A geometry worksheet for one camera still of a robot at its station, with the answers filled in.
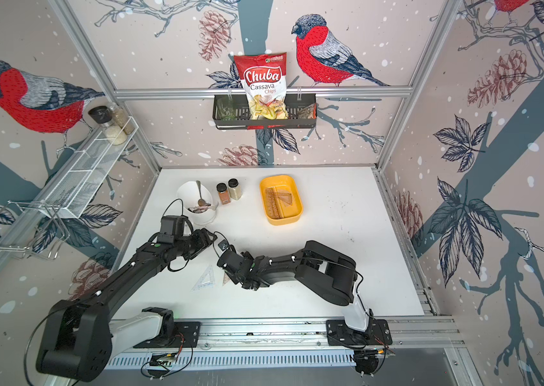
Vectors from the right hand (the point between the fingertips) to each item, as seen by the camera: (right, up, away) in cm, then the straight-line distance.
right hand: (235, 262), depth 89 cm
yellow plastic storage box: (+18, +23, +18) cm, 34 cm away
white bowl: (-19, +22, +12) cm, 31 cm away
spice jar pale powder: (-3, +28, +14) cm, 31 cm away
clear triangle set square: (-10, -6, -4) cm, 12 cm away
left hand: (-7, +11, -3) cm, 13 cm away
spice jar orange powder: (-7, +26, +12) cm, 30 cm away
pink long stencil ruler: (+14, +20, +15) cm, 28 cm away
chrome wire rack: (-47, +18, -28) cm, 58 cm away
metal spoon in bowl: (-17, +22, +11) cm, 30 cm away
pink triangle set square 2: (-3, -4, -4) cm, 7 cm away
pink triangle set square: (+20, +24, +19) cm, 37 cm away
